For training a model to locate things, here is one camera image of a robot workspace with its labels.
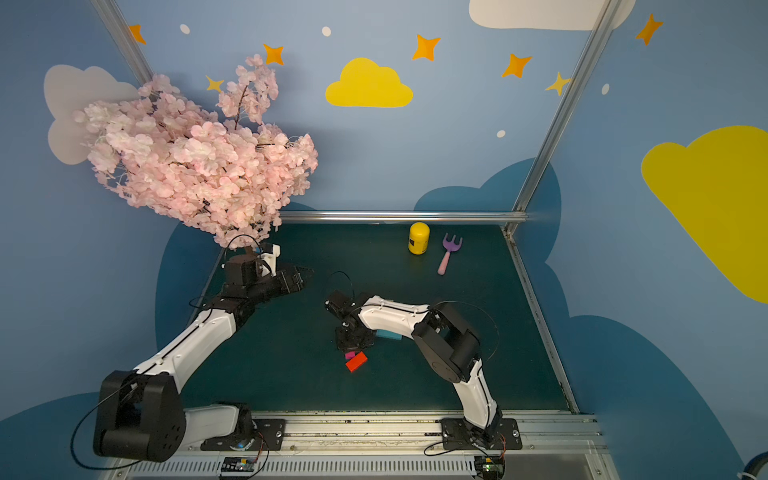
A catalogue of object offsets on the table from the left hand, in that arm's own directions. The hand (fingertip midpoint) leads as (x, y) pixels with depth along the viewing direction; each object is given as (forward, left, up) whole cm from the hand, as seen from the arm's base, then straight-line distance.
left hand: (302, 270), depth 85 cm
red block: (-20, -16, -18) cm, 31 cm away
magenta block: (-19, -14, -16) cm, 29 cm away
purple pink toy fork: (+26, -49, -17) cm, 58 cm away
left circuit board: (-46, +11, -20) cm, 51 cm away
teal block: (-12, -25, -15) cm, 32 cm away
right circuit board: (-44, -51, -21) cm, 71 cm away
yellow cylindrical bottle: (+24, -36, -10) cm, 44 cm away
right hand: (-16, -14, -18) cm, 27 cm away
